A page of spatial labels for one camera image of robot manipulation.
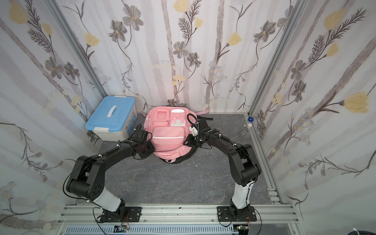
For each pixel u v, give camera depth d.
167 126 1.02
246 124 1.14
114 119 0.94
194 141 0.81
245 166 0.49
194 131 0.86
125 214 0.72
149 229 0.70
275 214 0.75
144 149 0.79
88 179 0.45
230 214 0.73
